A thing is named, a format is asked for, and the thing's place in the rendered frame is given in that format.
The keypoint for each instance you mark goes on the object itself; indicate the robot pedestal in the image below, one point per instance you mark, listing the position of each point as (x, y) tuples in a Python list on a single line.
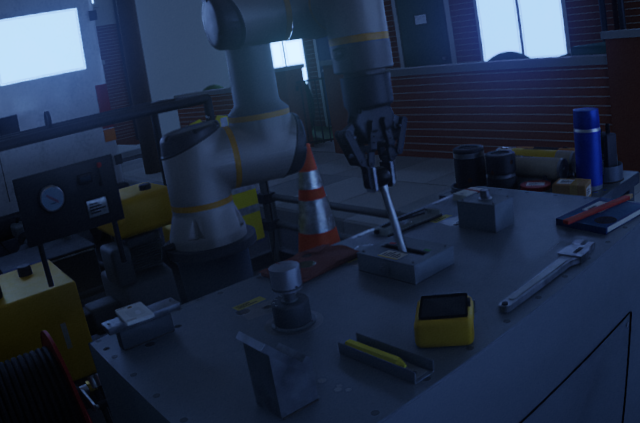
[(210, 273)]

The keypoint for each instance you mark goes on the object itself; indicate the black cylinder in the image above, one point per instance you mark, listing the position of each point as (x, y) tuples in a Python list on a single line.
[(469, 165), (501, 168)]

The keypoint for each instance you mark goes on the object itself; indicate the dark round knob base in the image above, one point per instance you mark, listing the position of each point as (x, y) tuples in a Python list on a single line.
[(292, 315)]

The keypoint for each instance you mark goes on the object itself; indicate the white framed window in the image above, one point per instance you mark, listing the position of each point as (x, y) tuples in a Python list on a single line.
[(520, 13)]

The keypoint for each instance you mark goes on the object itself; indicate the brown cardboard box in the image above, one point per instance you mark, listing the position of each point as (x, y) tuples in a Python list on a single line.
[(571, 186)]

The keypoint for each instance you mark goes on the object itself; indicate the black pipe frame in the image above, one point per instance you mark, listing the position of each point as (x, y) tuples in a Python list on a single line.
[(100, 118)]

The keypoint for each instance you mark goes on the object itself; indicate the grey round knob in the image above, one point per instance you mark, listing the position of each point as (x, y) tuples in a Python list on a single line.
[(285, 277)]

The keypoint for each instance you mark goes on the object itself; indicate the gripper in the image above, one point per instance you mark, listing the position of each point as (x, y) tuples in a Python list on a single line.
[(369, 93)]

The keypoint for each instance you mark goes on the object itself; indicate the red flat tin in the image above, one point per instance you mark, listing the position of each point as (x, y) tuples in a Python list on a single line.
[(533, 185)]

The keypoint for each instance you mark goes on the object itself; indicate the orange and silver traffic cone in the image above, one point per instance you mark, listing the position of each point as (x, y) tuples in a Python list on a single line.
[(315, 203)]

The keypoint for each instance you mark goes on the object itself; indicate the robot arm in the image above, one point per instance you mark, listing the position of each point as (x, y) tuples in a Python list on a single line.
[(252, 93)]

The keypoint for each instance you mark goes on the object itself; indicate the dark gauge panel box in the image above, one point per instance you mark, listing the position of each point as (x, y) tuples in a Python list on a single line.
[(70, 198)]

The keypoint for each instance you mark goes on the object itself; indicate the grey console body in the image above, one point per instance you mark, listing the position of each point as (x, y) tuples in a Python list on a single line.
[(500, 358)]

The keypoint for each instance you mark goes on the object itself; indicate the red flat tray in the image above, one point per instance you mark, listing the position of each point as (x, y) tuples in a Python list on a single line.
[(325, 263)]

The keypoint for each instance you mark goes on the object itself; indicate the yellow machine box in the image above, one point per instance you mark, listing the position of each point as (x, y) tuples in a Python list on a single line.
[(35, 313)]

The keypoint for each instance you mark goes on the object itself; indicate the yellow roll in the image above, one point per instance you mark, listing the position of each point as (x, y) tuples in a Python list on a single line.
[(542, 165)]

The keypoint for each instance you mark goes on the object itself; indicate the yellow box with black top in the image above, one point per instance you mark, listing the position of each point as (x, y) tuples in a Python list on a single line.
[(445, 325)]

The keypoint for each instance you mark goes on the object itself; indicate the grey latch block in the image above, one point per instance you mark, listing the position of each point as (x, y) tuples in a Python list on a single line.
[(142, 320)]

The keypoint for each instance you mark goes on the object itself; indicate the blue notebook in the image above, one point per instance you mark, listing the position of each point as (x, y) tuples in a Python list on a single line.
[(607, 220)]

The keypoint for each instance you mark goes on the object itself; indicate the grey lever base box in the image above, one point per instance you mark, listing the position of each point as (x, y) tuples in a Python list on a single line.
[(425, 263)]

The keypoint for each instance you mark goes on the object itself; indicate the yellow equipment case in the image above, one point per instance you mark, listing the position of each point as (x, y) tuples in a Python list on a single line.
[(135, 210)]

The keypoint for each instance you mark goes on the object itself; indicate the silver adjustable wrench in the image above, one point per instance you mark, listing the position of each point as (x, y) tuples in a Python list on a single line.
[(545, 275)]

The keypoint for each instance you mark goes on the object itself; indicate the grey grooved rack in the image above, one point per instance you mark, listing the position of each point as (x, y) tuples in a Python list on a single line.
[(415, 368)]

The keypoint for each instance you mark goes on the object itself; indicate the red pencil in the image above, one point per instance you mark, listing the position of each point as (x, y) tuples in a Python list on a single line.
[(600, 205)]

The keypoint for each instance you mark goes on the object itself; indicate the small distant window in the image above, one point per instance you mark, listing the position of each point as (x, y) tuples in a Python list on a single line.
[(286, 53)]

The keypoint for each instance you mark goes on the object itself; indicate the dark door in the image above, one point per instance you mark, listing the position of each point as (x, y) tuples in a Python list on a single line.
[(422, 18)]

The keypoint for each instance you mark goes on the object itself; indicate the yellow tag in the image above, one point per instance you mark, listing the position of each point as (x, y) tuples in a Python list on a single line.
[(375, 352)]

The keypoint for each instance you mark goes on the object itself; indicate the grey metal lever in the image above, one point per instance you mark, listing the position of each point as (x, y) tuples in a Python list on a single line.
[(395, 220)]

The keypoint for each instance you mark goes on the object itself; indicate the blue thermos flask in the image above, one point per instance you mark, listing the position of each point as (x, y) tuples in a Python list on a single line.
[(588, 148)]

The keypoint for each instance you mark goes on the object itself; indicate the black handheld radio in charger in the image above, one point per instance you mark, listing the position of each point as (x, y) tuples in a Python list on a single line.
[(613, 158)]

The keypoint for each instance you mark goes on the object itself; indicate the grey angled metal bracket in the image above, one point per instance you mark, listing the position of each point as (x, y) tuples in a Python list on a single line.
[(285, 383)]

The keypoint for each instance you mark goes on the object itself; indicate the grey button box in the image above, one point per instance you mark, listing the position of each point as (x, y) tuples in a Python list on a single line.
[(487, 215)]

